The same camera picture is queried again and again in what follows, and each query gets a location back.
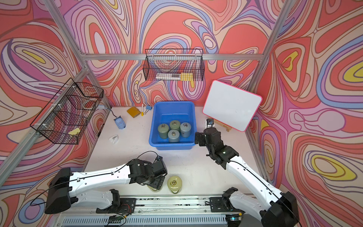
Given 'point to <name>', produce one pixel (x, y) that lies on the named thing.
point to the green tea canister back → (175, 125)
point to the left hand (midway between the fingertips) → (159, 182)
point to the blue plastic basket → (164, 112)
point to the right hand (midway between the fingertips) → (205, 136)
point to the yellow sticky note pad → (133, 111)
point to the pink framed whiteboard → (234, 107)
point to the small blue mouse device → (120, 122)
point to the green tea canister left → (163, 129)
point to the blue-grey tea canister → (173, 135)
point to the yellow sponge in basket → (74, 132)
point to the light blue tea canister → (185, 128)
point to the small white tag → (114, 139)
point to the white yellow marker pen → (142, 110)
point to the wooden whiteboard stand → (228, 128)
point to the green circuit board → (115, 219)
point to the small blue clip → (149, 108)
